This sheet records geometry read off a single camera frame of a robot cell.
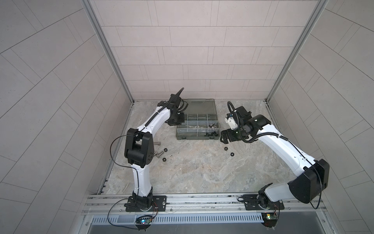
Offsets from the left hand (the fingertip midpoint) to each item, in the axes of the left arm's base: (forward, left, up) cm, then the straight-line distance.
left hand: (185, 120), depth 91 cm
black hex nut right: (-18, -29, -11) cm, 36 cm away
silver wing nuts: (+2, -18, -9) cm, 20 cm away
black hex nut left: (-21, +12, -10) cm, 27 cm away
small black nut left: (-16, +12, -10) cm, 22 cm away
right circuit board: (-50, -42, -10) cm, 66 cm away
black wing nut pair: (-5, -15, -10) cm, 18 cm away
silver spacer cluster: (-19, +16, -9) cm, 27 cm away
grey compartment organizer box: (+4, -10, -8) cm, 13 cm away
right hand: (-15, -23, +5) cm, 28 cm away
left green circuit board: (-51, +17, -7) cm, 54 cm away
